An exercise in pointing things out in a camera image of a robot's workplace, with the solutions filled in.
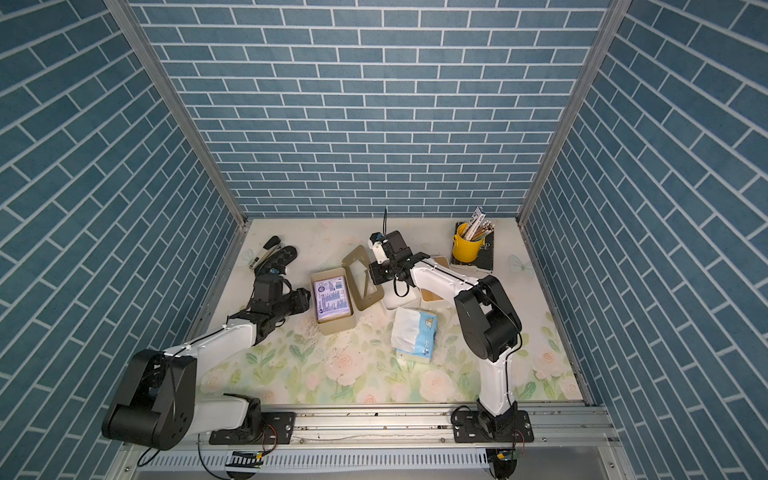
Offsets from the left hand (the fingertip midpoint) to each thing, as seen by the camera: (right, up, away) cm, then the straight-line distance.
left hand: (310, 294), depth 91 cm
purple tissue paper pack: (+7, -1, 0) cm, 7 cm away
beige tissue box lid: (+11, +11, +8) cm, 17 cm away
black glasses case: (-15, +8, +10) cm, 20 cm away
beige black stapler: (-19, +14, +15) cm, 28 cm away
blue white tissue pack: (+32, -10, -6) cm, 34 cm away
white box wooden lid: (+35, +7, -29) cm, 46 cm away
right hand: (+20, +7, +3) cm, 21 cm away
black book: (+59, +11, +17) cm, 63 cm away
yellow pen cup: (+50, +13, +10) cm, 53 cm away
